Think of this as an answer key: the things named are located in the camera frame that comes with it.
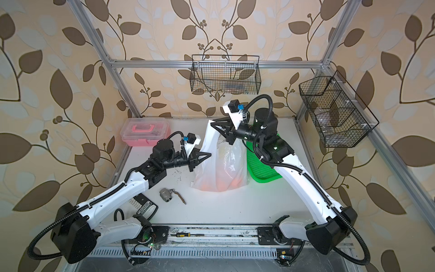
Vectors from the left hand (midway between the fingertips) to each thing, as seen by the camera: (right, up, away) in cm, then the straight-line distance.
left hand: (207, 152), depth 70 cm
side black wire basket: (+59, +12, +4) cm, 60 cm away
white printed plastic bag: (+8, -9, +10) cm, 16 cm away
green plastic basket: (+27, -13, +24) cm, 38 cm away
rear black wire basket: (+8, +42, +26) cm, 50 cm away
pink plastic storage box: (-40, +9, +29) cm, 50 cm away
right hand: (+3, +12, -9) cm, 15 cm away
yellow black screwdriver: (-10, -38, +5) cm, 39 cm away
